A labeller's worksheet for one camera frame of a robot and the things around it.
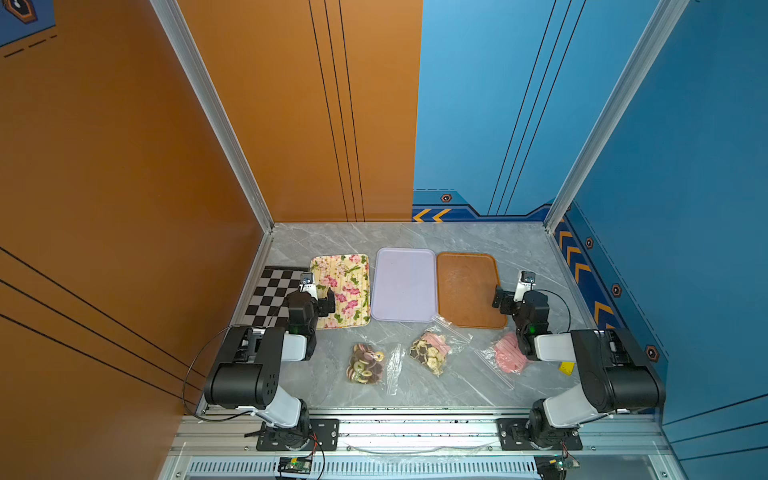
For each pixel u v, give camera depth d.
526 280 0.80
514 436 0.72
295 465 0.72
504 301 0.85
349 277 1.05
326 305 0.85
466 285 1.02
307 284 0.80
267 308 0.93
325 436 0.74
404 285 1.03
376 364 0.83
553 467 0.71
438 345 0.86
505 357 0.83
